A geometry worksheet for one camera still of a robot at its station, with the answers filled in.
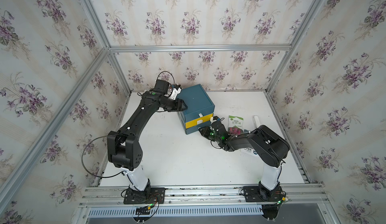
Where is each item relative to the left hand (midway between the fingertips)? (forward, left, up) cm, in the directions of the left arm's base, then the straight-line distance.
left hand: (184, 109), depth 84 cm
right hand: (-4, -10, -16) cm, 19 cm away
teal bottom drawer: (-5, -7, -13) cm, 16 cm away
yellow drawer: (-2, -11, -7) cm, 13 cm away
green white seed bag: (+1, -34, -19) cm, 39 cm away
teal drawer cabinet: (-1, -9, +2) cm, 10 cm away
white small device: (+3, -48, -16) cm, 51 cm away
